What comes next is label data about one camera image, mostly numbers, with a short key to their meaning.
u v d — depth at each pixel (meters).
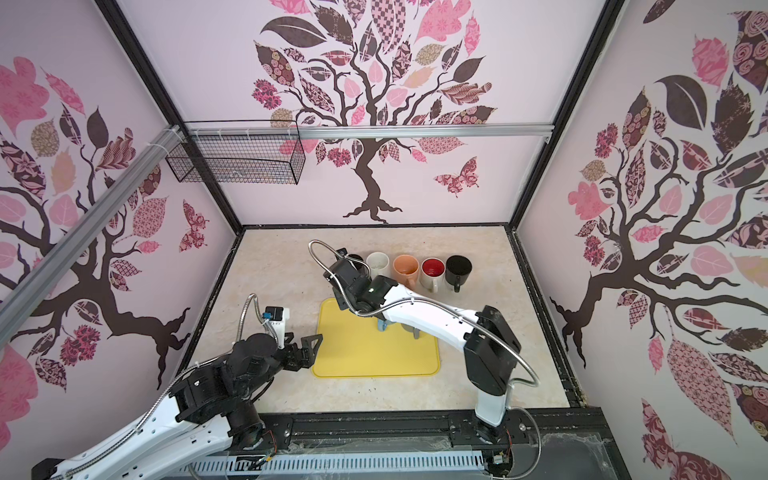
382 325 0.87
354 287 0.60
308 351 0.64
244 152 0.95
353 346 0.87
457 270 0.97
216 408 0.49
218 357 0.55
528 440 0.73
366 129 0.94
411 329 0.91
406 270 1.02
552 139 0.93
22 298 0.50
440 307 0.49
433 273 0.98
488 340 0.43
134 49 0.73
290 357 0.63
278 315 0.62
